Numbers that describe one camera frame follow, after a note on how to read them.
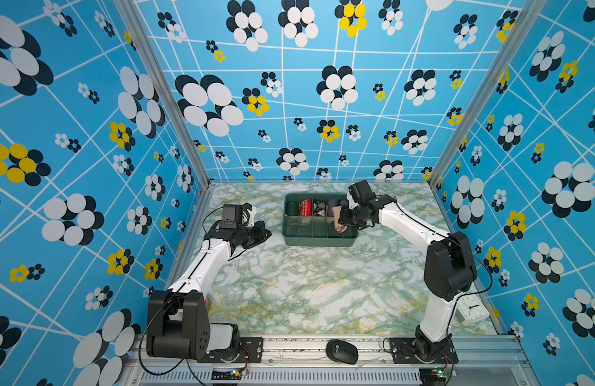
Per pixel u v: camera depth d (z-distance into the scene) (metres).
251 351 0.73
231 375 0.70
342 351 0.72
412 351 0.72
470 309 0.79
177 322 0.42
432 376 0.71
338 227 0.90
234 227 0.67
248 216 0.71
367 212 0.68
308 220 1.05
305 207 1.02
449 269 0.49
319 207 1.02
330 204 1.04
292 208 1.03
